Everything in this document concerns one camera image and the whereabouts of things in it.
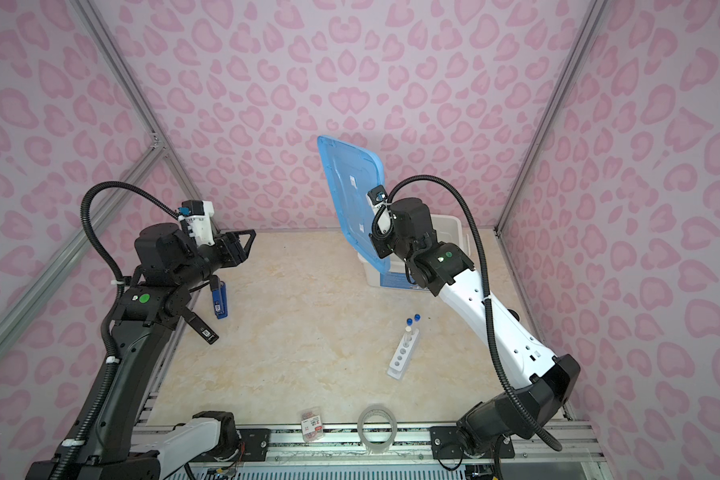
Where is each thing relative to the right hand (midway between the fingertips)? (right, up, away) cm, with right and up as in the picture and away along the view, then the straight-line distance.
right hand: (380, 217), depth 70 cm
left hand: (-30, -3, -3) cm, 30 cm away
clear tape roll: (-2, -56, +3) cm, 56 cm away
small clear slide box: (-17, -51, +4) cm, 54 cm away
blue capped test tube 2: (+8, -26, +8) cm, 29 cm away
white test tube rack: (+7, -36, +14) cm, 40 cm away
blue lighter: (-52, -24, +28) cm, 64 cm away
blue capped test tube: (+10, -25, +8) cm, 28 cm away
